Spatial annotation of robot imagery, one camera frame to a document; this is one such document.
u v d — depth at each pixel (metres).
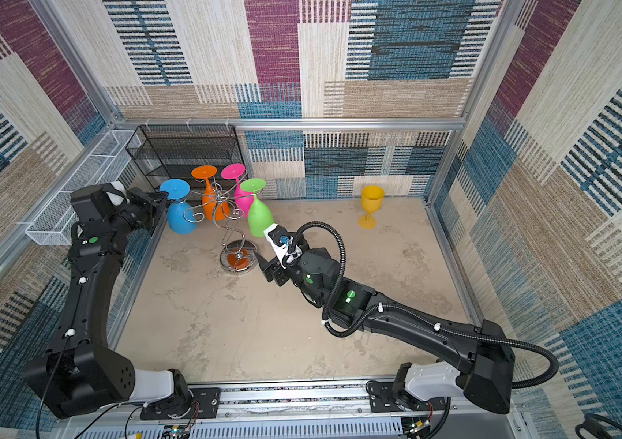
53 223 0.69
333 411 0.73
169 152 1.05
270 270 0.57
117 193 0.58
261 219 0.83
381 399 0.73
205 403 0.73
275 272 0.57
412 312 0.46
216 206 0.81
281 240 0.53
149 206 0.65
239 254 1.00
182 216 0.83
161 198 0.71
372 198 1.00
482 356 0.40
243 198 0.89
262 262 0.58
